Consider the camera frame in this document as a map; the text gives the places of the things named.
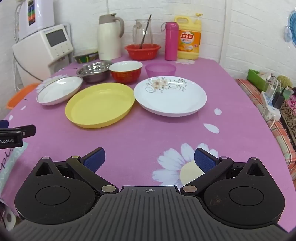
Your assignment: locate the green instant noodle bowl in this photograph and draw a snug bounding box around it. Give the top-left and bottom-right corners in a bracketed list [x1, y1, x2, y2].
[74, 50, 99, 64]

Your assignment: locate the dark stirring stick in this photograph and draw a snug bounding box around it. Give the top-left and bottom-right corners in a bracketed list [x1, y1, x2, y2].
[139, 14, 152, 49]

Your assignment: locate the white power strip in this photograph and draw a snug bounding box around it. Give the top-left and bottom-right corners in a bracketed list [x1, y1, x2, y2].
[260, 91, 281, 121]

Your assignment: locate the plaid blanket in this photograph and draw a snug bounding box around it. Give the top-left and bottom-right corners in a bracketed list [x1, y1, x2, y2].
[235, 78, 296, 181]

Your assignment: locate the white thermos jug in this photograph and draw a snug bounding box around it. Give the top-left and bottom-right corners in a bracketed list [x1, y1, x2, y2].
[97, 13, 125, 61]

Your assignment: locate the red ceramic bowl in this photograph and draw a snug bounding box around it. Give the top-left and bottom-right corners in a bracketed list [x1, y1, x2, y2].
[109, 61, 143, 84]

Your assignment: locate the glass pitcher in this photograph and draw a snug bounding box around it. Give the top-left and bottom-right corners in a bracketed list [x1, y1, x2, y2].
[132, 19, 153, 47]

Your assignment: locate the orange plastic basin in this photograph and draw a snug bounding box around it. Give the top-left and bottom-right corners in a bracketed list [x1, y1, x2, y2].
[6, 83, 41, 110]

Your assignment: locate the yellow plastic plate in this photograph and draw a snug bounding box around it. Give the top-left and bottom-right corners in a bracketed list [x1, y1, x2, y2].
[65, 83, 136, 129]

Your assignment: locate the white floral plate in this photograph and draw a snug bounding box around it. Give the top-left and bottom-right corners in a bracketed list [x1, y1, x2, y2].
[134, 76, 207, 117]

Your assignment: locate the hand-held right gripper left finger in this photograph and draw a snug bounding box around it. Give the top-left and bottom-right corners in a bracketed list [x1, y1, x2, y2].
[34, 147, 119, 194]

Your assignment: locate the green box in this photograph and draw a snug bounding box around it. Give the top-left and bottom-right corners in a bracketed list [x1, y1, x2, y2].
[247, 69, 270, 92]

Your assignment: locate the purple plastic bowl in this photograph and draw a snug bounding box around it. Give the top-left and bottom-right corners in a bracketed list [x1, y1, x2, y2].
[145, 63, 177, 79]

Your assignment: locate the blue wall decoration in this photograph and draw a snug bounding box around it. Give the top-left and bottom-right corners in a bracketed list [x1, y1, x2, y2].
[284, 9, 296, 48]

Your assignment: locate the white appliance with screen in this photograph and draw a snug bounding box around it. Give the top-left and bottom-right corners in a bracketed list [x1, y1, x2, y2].
[12, 24, 74, 84]

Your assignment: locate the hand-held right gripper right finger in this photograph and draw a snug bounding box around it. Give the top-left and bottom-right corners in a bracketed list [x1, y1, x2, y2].
[180, 148, 266, 195]

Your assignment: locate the steel bowl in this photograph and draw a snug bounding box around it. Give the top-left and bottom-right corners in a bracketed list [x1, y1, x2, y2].
[76, 61, 113, 84]

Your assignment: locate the black charger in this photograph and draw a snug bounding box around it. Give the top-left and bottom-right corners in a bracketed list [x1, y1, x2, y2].
[273, 87, 285, 109]

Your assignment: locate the yellow detergent bottle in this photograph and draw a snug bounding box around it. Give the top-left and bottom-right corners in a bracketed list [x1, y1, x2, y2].
[174, 13, 202, 59]

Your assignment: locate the white charger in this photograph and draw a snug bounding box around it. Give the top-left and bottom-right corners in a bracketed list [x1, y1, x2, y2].
[266, 77, 278, 93]

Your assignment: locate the white paper roll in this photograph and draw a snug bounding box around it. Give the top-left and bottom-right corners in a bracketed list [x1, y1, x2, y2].
[3, 205, 16, 231]

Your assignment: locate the white wall water purifier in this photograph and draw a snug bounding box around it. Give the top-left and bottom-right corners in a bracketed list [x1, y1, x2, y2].
[14, 0, 55, 41]

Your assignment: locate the pink thermos bottle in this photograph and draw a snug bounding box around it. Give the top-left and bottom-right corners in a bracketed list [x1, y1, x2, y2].
[160, 22, 179, 61]

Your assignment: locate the olive fuzzy object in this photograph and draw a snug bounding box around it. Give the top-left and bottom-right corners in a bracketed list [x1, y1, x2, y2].
[276, 75, 293, 89]

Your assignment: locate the leopard print cloth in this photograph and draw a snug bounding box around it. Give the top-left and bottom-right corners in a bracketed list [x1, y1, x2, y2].
[279, 102, 296, 139]

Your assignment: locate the white dark-rimmed plate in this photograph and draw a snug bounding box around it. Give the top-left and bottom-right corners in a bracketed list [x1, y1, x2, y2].
[36, 75, 83, 106]

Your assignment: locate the red plastic basket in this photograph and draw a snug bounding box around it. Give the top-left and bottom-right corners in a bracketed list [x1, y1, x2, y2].
[124, 44, 162, 61]

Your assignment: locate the pink floral tablecloth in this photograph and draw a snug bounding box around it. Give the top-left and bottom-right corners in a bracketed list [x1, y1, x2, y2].
[0, 57, 296, 233]

